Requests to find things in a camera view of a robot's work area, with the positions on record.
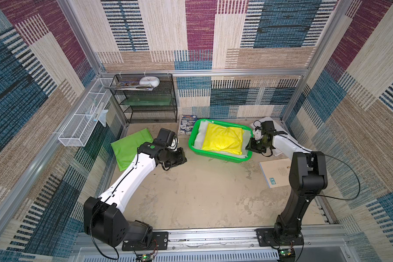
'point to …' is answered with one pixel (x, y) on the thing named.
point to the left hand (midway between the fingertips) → (186, 158)
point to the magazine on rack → (131, 85)
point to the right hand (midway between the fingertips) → (248, 145)
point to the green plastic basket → (191, 139)
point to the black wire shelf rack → (146, 98)
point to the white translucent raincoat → (200, 137)
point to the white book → (279, 130)
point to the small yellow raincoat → (226, 139)
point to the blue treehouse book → (186, 124)
